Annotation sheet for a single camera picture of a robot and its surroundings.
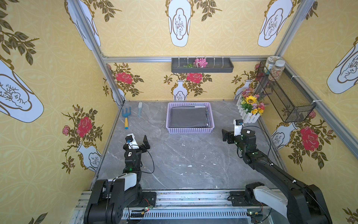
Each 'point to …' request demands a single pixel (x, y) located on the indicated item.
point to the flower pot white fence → (250, 106)
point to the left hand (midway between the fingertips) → (132, 138)
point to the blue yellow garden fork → (126, 115)
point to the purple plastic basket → (189, 130)
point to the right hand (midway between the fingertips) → (233, 128)
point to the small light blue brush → (140, 106)
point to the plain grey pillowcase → (189, 117)
